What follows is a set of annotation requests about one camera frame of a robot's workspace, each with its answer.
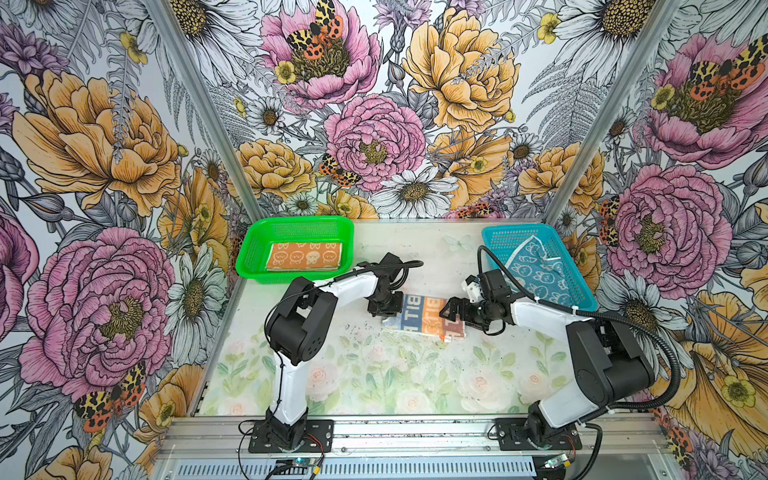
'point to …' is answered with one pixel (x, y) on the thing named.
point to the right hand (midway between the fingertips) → (453, 325)
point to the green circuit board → (304, 462)
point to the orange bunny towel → (292, 256)
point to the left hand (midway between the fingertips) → (393, 320)
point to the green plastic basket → (258, 231)
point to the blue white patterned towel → (541, 276)
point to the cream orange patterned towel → (421, 314)
